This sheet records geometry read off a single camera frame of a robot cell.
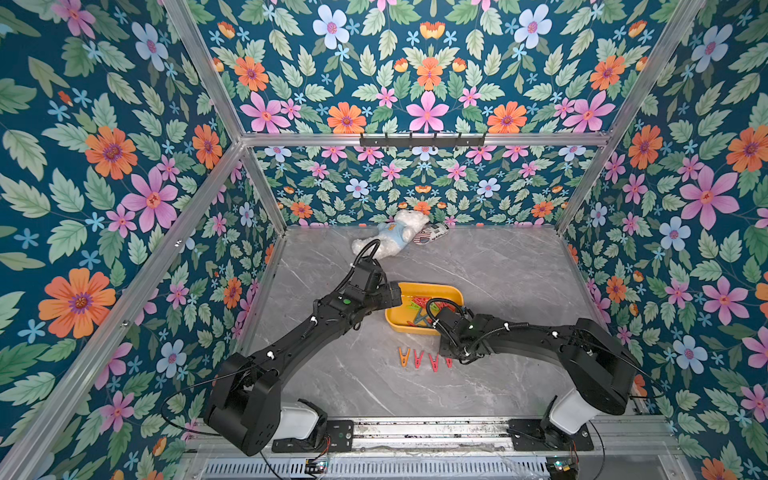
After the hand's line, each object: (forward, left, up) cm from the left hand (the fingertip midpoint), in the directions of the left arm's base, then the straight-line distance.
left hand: (393, 290), depth 85 cm
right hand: (-14, -14, -14) cm, 24 cm away
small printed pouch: (+32, -16, -11) cm, 37 cm away
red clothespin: (-16, -6, -14) cm, 22 cm away
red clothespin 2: (-17, -11, -14) cm, 25 cm away
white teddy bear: (+27, -1, -6) cm, 28 cm away
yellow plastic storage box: (-2, -5, -13) cm, 14 cm away
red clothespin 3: (-17, -15, -14) cm, 27 cm away
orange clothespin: (-15, -2, -13) cm, 20 cm away
